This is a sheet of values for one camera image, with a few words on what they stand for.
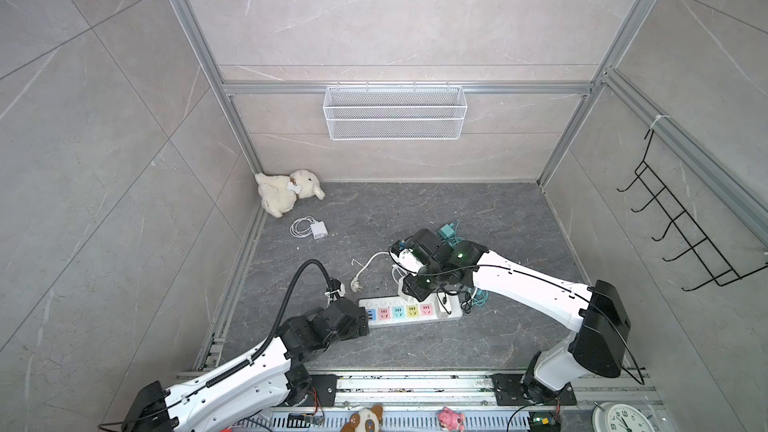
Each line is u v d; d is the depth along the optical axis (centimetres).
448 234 101
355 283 91
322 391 73
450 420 68
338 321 59
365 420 67
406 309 84
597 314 42
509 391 73
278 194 104
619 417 67
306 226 106
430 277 65
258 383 50
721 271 58
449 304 80
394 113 100
